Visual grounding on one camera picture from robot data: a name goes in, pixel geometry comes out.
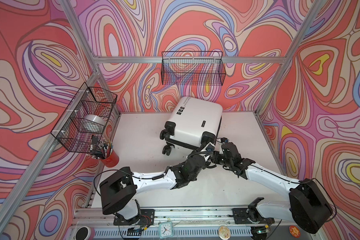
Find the black suitcase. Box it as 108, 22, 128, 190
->
160, 97, 223, 156

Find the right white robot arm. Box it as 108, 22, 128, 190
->
209, 143, 333, 234

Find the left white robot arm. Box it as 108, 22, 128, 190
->
99, 151, 212, 220

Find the small teal alarm clock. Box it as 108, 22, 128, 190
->
159, 222, 174, 239

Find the red pen holder cup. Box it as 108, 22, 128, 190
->
89, 136, 120, 168

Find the red round sticker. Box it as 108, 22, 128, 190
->
289, 226, 301, 238

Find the white roll in basket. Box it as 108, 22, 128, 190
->
82, 115, 106, 134

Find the pink tape roll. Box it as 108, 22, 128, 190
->
74, 226, 95, 240

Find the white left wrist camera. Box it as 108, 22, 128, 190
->
204, 143, 215, 153

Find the wire basket on back wall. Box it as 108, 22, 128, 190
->
161, 50, 226, 86

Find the wire basket on wall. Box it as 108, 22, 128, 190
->
51, 83, 117, 155
161, 50, 226, 86

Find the wire basket on left wall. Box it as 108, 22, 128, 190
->
51, 83, 117, 155

